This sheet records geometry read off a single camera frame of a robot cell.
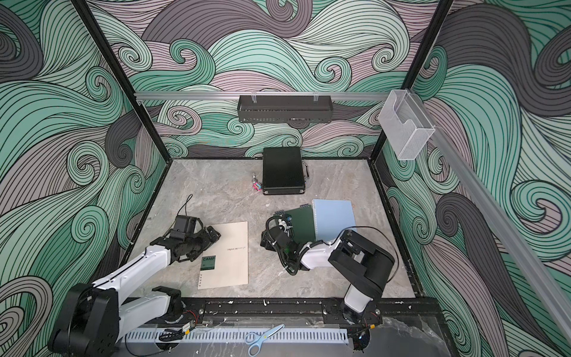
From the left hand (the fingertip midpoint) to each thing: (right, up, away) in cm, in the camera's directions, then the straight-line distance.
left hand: (214, 239), depth 87 cm
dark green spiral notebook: (+37, +4, +10) cm, 38 cm away
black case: (+28, +28, +26) cm, 47 cm away
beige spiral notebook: (+5, -9, -1) cm, 10 cm away
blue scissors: (+19, -26, -19) cm, 38 cm away
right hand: (+21, 0, +2) cm, 21 cm away
